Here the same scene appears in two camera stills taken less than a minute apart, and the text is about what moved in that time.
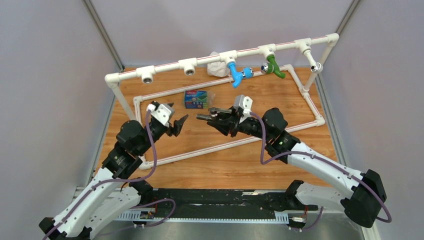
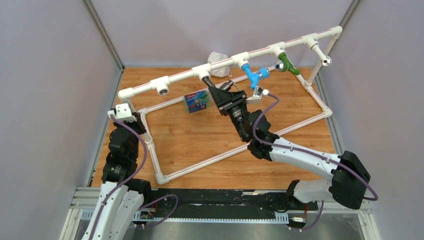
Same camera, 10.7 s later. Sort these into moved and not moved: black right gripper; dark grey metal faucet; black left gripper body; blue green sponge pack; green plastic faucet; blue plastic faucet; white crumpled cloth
Moved: green plastic faucet; dark grey metal faucet; black right gripper; black left gripper body; blue plastic faucet
Not moved: blue green sponge pack; white crumpled cloth
